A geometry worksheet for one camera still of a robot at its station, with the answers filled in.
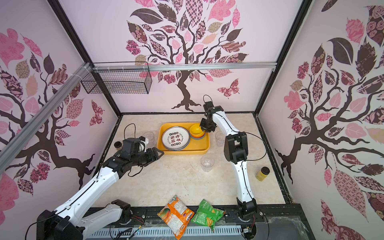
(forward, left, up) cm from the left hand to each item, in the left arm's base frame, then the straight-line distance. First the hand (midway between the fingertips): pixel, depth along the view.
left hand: (160, 157), depth 79 cm
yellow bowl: (+27, -19, -10) cm, 35 cm away
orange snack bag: (-26, -10, -11) cm, 30 cm away
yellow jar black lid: (-7, -55, -7) cm, 56 cm away
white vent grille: (-32, -3, -15) cm, 35 cm away
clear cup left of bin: (+22, +12, -11) cm, 27 cm away
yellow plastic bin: (+16, -21, -15) cm, 31 cm away
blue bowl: (+20, -20, -12) cm, 31 cm away
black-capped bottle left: (+14, +31, -9) cm, 36 cm away
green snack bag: (-26, -25, -9) cm, 37 cm away
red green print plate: (+21, -5, -12) cm, 25 cm away
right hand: (+26, -24, -7) cm, 36 cm away
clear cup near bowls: (+4, -26, -14) cm, 30 cm away
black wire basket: (+48, +24, +18) cm, 57 cm away
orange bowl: (+21, -20, -10) cm, 31 cm away
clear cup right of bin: (+21, -36, -13) cm, 44 cm away
